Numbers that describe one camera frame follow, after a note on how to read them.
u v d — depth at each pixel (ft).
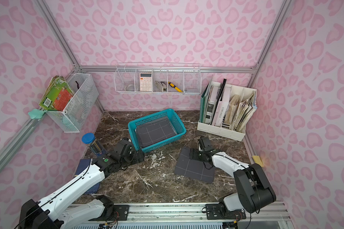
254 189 1.40
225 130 3.15
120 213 2.40
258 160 3.12
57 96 2.37
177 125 3.38
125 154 2.02
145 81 3.12
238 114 3.10
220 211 2.35
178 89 3.21
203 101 2.91
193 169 2.80
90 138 2.64
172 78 3.31
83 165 3.02
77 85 2.94
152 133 3.22
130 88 3.13
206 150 2.30
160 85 3.28
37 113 2.06
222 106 2.96
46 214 1.28
